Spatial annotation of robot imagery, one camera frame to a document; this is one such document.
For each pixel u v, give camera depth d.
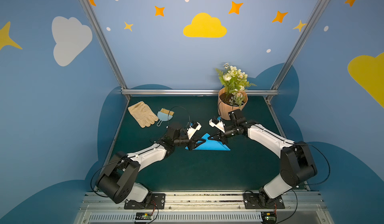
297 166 0.45
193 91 1.31
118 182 0.43
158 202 0.74
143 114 1.11
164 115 1.12
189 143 0.74
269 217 0.73
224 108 0.97
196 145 0.77
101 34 0.84
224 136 0.75
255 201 0.75
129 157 0.47
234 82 0.91
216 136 0.77
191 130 0.73
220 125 0.73
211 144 0.80
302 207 0.73
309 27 0.82
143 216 0.72
